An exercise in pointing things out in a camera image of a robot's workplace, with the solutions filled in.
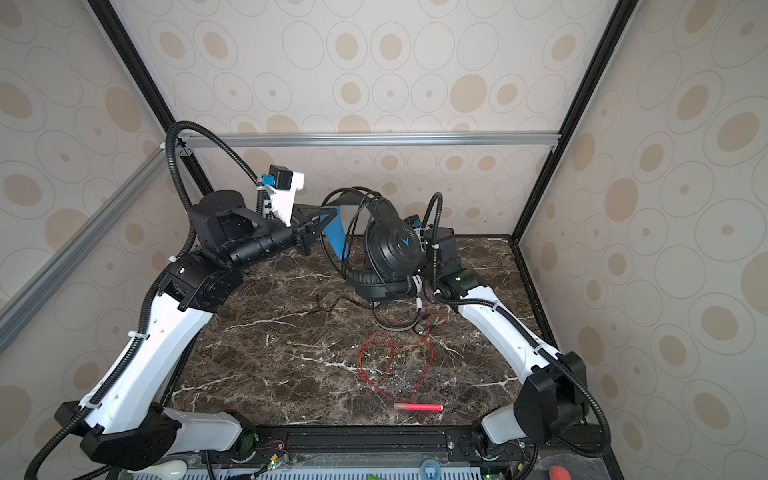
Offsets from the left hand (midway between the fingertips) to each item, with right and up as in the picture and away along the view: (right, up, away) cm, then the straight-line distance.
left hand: (338, 209), depth 53 cm
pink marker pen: (+17, -48, +27) cm, 58 cm away
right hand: (+11, -6, +26) cm, 28 cm away
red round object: (+48, -57, +15) cm, 76 cm away
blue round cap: (+19, -58, +18) cm, 64 cm away
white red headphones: (+19, -31, +41) cm, 55 cm away
